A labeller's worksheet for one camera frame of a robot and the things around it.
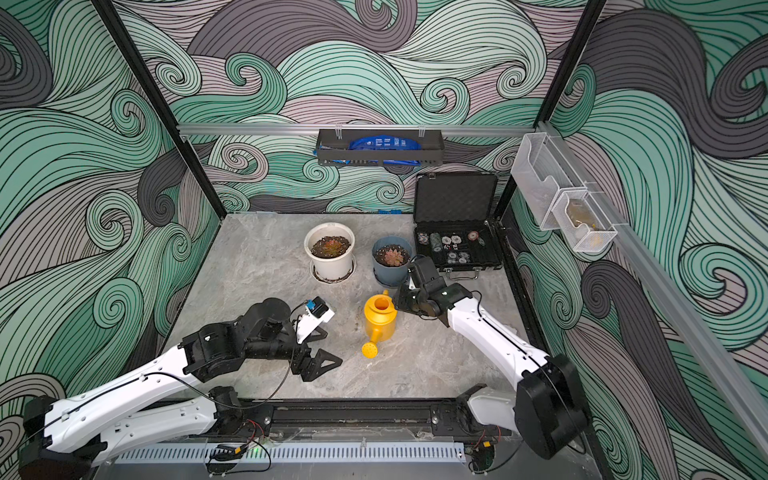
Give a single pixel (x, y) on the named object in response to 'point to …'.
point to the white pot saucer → (332, 281)
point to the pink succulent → (393, 257)
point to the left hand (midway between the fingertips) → (335, 345)
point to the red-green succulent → (330, 247)
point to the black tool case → (451, 213)
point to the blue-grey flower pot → (384, 274)
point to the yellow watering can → (380, 320)
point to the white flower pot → (334, 267)
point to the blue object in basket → (382, 142)
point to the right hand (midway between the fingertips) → (402, 299)
